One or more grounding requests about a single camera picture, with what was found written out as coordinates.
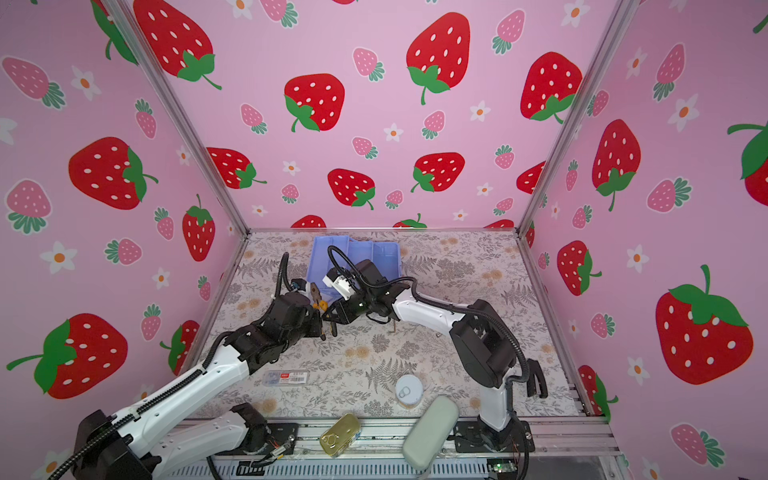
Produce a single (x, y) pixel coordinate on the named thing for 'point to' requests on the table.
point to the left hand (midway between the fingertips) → (321, 312)
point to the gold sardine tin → (341, 435)
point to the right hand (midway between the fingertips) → (323, 316)
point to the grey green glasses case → (425, 442)
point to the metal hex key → (394, 328)
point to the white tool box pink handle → (385, 255)
